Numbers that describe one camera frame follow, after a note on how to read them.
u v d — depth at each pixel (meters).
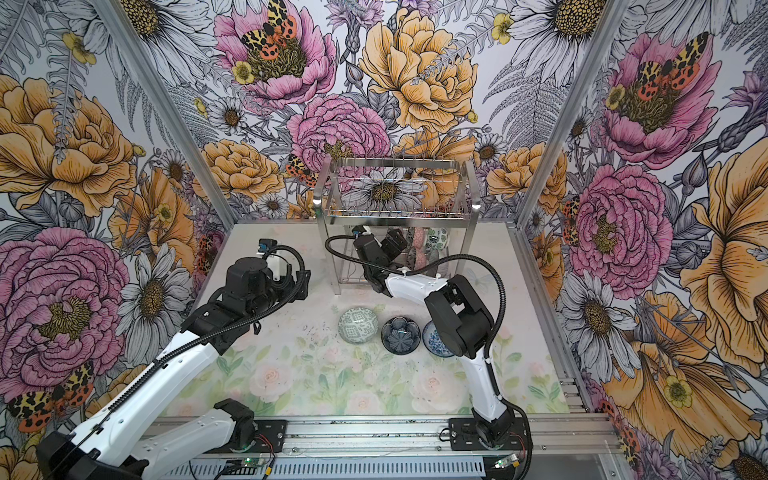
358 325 0.92
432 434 0.76
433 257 1.03
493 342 0.54
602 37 0.75
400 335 0.90
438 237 1.11
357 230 0.87
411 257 1.04
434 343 0.89
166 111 0.88
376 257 0.77
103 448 0.38
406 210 1.22
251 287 0.56
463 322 0.54
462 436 0.74
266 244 0.65
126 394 0.42
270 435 0.74
